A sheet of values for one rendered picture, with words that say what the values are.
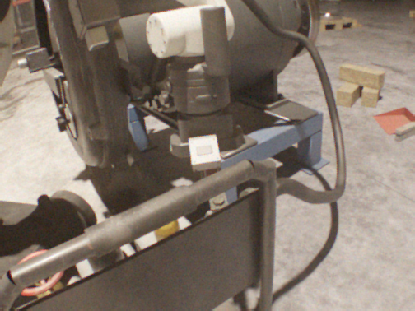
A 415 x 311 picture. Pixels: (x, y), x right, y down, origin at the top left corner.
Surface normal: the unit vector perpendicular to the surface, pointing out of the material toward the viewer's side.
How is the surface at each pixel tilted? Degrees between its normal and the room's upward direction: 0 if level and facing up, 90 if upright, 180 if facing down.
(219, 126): 90
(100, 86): 94
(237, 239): 90
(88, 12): 68
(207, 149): 30
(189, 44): 90
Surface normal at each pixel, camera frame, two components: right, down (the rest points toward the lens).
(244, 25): 0.55, 0.23
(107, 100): 0.57, 0.48
